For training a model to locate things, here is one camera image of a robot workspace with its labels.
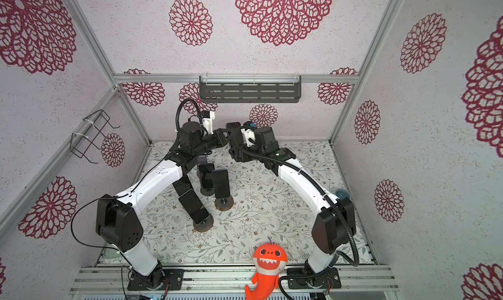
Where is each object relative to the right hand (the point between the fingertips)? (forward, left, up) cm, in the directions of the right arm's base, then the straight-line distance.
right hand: (236, 146), depth 79 cm
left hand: (+4, 0, +5) cm, 6 cm away
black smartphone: (+5, +2, +6) cm, 8 cm away
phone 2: (-8, +7, -17) cm, 20 cm away
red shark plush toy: (-37, -13, -20) cm, 44 cm away
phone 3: (+6, +20, -30) cm, 36 cm away
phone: (-18, +18, -15) cm, 30 cm away
